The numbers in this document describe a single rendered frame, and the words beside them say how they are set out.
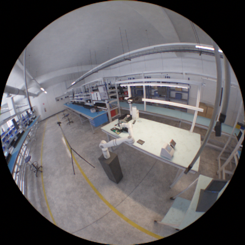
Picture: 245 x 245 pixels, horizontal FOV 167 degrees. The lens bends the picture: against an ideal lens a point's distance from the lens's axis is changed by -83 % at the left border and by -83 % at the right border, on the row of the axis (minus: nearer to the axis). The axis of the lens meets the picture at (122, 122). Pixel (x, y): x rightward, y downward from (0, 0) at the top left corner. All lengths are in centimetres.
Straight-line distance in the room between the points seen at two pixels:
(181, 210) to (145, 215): 66
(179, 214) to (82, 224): 175
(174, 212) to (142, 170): 129
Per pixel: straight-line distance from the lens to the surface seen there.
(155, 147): 131
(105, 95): 267
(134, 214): 192
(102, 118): 314
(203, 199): 99
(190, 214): 96
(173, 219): 173
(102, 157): 146
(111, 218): 197
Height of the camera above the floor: 192
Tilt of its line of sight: 27 degrees down
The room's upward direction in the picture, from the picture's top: 8 degrees counter-clockwise
